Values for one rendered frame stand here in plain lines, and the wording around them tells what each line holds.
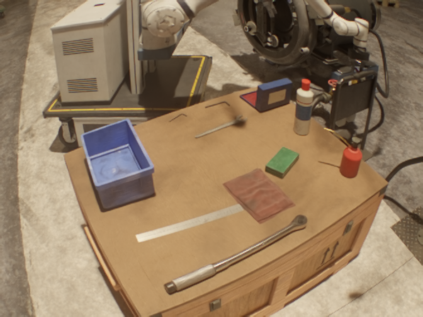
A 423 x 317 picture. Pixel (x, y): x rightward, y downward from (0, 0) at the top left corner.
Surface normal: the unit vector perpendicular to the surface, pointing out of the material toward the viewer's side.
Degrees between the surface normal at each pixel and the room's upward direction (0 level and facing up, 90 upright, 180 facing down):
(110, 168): 0
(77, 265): 0
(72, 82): 90
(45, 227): 0
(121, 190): 90
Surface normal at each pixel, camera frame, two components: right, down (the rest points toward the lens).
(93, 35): -0.10, 0.63
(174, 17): 0.23, 0.65
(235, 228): 0.00, -0.77
